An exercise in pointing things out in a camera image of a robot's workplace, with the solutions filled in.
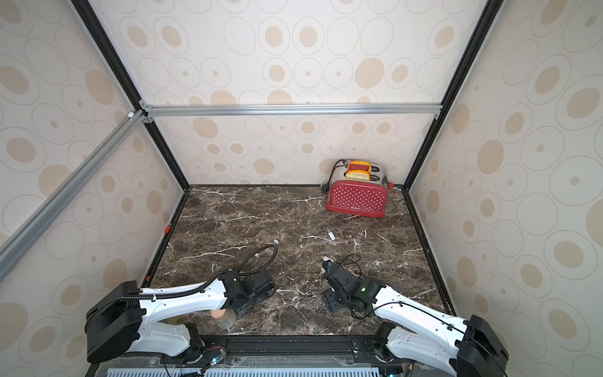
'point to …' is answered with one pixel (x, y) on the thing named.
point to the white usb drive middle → (325, 258)
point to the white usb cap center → (275, 241)
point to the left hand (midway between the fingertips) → (267, 299)
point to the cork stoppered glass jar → (225, 318)
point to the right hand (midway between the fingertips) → (332, 298)
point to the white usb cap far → (331, 236)
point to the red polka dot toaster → (359, 187)
